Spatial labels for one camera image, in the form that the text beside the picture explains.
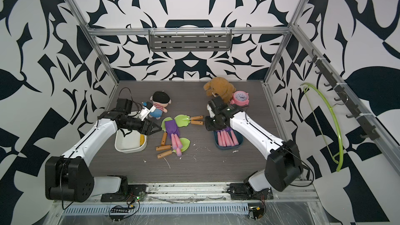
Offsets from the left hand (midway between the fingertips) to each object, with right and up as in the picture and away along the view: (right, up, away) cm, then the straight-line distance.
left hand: (156, 125), depth 82 cm
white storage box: (-16, -11, +5) cm, 20 cm away
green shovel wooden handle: (+13, 0, +15) cm, 20 cm away
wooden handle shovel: (+3, -13, +4) cm, 14 cm away
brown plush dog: (+35, +21, +12) cm, 42 cm away
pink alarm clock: (+50, +14, +26) cm, 58 cm away
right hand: (+27, +1, +1) cm, 27 cm away
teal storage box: (+45, -8, +8) cm, 46 cm away
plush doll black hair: (-3, +13, +19) cm, 23 cm away
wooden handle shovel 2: (+15, -11, +7) cm, 20 cm away
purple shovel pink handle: (+35, -9, +7) cm, 37 cm away
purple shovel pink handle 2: (+40, -9, +7) cm, 42 cm away
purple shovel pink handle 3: (+7, -5, +12) cm, 15 cm away
